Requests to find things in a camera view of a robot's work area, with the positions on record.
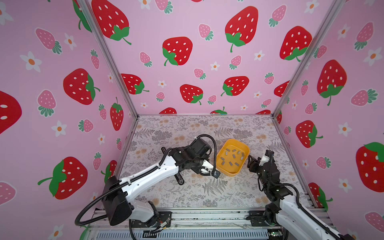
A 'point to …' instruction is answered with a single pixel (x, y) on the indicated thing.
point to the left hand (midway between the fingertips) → (206, 156)
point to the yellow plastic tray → (231, 158)
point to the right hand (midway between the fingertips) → (253, 156)
